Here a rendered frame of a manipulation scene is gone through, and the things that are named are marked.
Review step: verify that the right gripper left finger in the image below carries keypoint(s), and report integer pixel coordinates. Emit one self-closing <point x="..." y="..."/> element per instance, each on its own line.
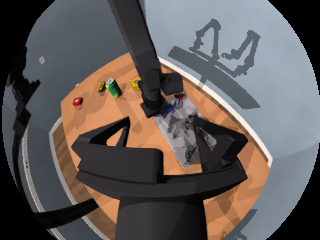
<point x="102" y="134"/>

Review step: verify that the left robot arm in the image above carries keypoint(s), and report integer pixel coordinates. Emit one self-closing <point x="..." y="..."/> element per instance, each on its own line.
<point x="133" y="27"/>

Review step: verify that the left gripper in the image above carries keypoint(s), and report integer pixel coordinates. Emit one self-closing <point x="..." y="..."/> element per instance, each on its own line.
<point x="154" y="108"/>

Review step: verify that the green drink can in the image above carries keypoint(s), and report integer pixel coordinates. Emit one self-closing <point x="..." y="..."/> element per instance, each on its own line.
<point x="113" y="87"/>

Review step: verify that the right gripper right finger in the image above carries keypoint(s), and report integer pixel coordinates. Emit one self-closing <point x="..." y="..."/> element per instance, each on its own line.
<point x="229" y="143"/>

